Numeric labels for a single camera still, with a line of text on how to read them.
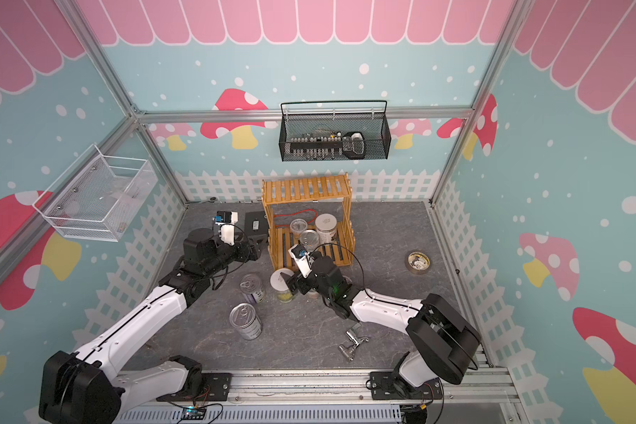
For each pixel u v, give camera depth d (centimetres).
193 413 73
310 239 98
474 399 74
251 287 86
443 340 43
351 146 89
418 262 100
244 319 76
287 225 102
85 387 38
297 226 102
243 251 70
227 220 68
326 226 97
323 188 87
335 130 94
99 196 74
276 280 85
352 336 81
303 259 70
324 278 63
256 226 109
